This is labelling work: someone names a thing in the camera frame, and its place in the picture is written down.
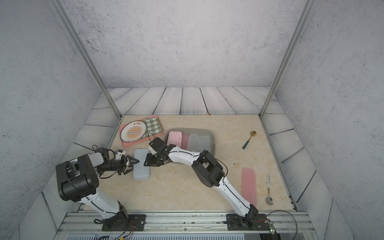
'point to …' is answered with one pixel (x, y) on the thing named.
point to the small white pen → (269, 200)
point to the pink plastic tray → (124, 143)
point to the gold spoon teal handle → (252, 133)
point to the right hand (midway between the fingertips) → (144, 167)
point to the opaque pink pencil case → (175, 137)
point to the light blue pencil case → (140, 171)
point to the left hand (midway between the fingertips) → (138, 163)
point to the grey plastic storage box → (202, 132)
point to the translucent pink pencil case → (184, 143)
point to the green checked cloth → (153, 126)
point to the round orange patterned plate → (133, 131)
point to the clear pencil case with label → (193, 143)
